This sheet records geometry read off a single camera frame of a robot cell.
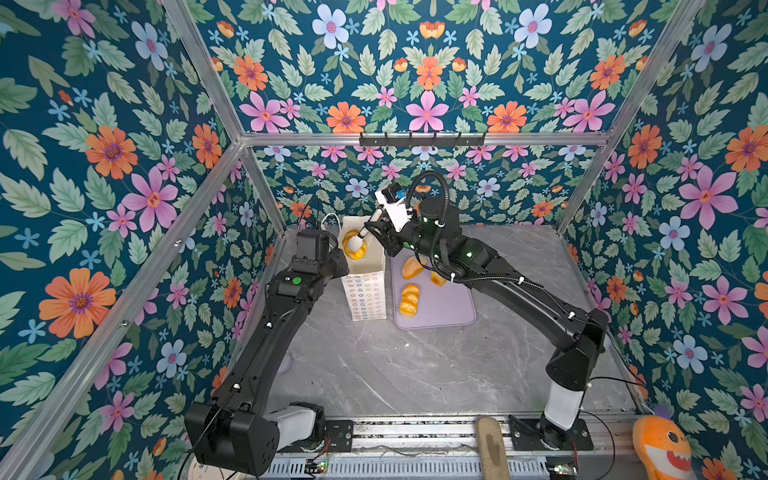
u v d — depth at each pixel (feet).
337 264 2.27
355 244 2.40
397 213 1.85
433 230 1.64
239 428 1.22
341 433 2.42
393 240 1.94
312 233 1.86
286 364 2.76
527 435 2.37
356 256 2.51
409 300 3.13
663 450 2.12
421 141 3.03
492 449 2.26
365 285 2.57
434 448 2.39
